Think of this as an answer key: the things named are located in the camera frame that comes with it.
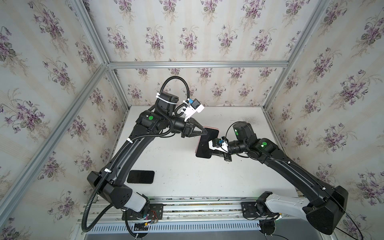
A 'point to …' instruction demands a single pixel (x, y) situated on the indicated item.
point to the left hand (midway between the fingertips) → (206, 130)
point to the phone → (202, 150)
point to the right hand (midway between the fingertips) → (207, 150)
